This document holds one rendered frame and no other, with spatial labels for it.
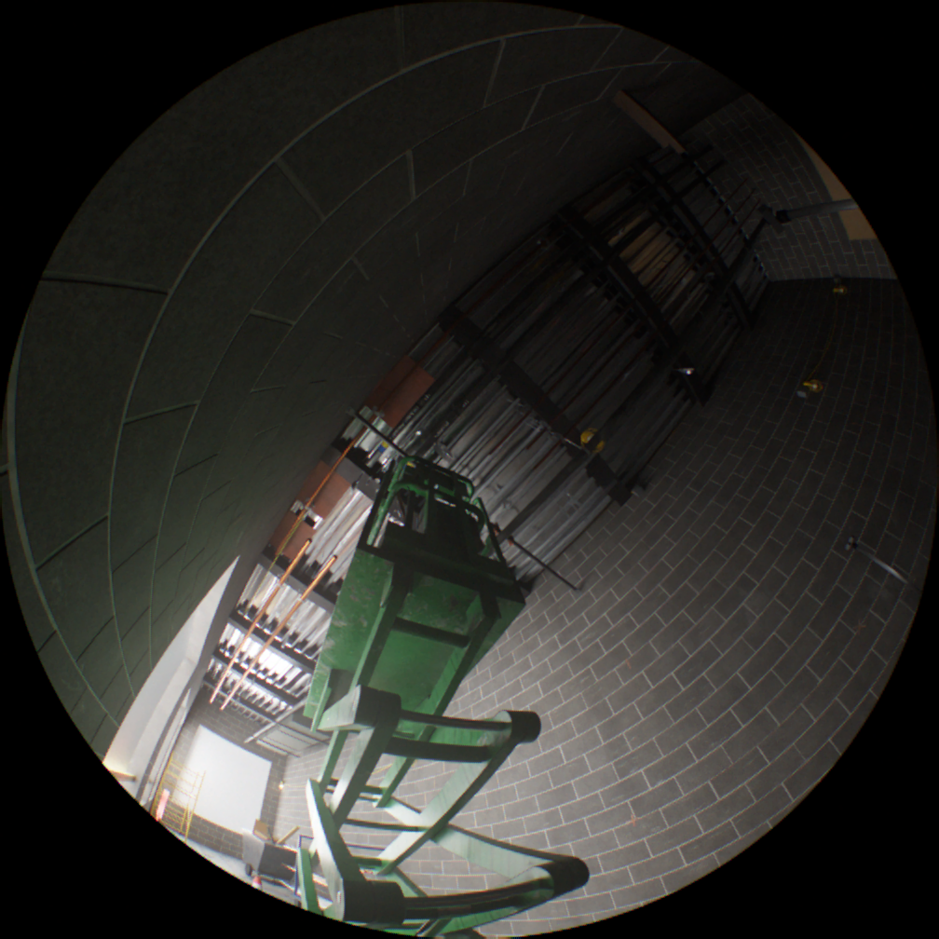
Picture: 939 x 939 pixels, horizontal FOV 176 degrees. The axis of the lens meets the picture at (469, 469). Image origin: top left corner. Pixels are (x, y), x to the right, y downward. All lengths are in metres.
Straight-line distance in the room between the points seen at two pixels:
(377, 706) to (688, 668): 2.50
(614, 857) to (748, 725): 1.40
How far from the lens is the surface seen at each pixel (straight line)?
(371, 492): 3.25
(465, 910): 0.87
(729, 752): 2.75
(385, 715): 0.73
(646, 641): 3.06
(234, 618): 5.84
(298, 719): 6.49
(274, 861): 7.44
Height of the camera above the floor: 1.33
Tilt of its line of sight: 70 degrees up
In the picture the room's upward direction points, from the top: 20 degrees counter-clockwise
